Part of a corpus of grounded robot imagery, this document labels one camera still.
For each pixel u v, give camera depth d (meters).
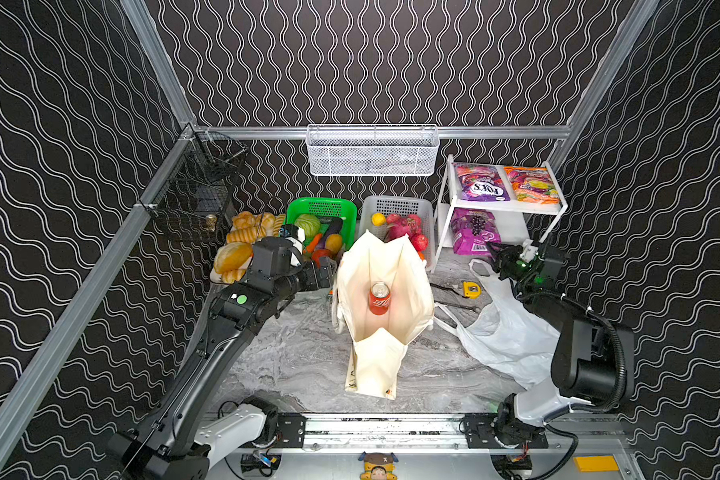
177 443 0.38
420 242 1.02
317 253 1.04
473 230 0.88
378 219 1.17
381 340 0.60
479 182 0.80
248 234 1.12
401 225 1.04
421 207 1.17
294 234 0.63
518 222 0.99
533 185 0.80
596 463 0.70
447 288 1.02
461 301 0.99
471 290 0.99
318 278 0.62
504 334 0.88
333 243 1.06
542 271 0.70
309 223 1.09
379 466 0.68
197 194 0.92
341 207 1.17
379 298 0.88
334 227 1.14
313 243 1.10
